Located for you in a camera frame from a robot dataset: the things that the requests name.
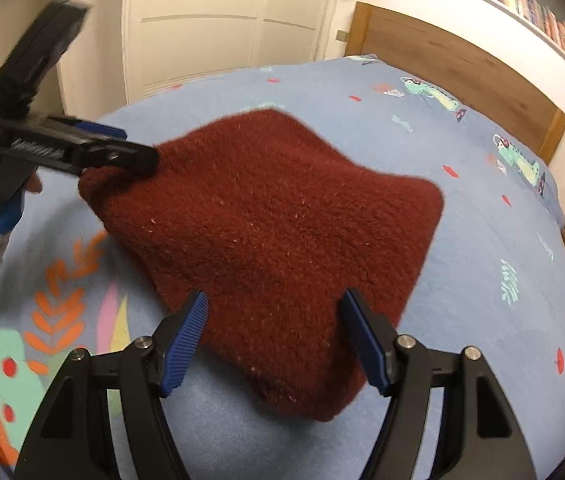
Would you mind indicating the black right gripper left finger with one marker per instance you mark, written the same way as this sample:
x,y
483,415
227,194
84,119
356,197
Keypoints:
x,y
70,436

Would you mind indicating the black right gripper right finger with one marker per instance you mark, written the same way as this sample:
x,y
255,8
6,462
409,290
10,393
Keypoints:
x,y
479,436

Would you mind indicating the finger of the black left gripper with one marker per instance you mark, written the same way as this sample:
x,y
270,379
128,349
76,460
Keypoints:
x,y
68,128
26,141

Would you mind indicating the dark red knitted sweater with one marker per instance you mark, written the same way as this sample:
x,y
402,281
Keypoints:
x,y
273,224

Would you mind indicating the white wardrobe doors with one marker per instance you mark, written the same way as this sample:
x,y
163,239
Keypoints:
x,y
130,49

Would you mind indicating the light blue patterned bedsheet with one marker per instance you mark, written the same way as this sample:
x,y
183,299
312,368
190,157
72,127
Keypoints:
x,y
494,275

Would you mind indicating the wooden headboard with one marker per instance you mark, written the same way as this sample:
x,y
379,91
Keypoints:
x,y
474,76

